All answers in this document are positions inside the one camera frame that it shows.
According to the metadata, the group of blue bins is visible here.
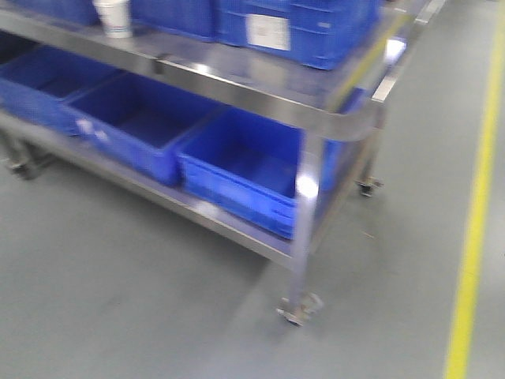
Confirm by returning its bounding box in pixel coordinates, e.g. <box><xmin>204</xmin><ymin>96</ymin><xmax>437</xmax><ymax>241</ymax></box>
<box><xmin>0</xmin><ymin>0</ymin><xmax>383</xmax><ymax>241</ymax></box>

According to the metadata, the steel rack on castors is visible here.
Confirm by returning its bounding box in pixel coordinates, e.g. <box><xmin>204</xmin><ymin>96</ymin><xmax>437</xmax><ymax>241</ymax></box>
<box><xmin>0</xmin><ymin>0</ymin><xmax>451</xmax><ymax>328</ymax></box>

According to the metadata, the white paper cup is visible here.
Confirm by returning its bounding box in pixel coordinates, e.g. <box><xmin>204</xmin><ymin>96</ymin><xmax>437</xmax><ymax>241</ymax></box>
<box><xmin>92</xmin><ymin>0</ymin><xmax>133</xmax><ymax>39</ymax></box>

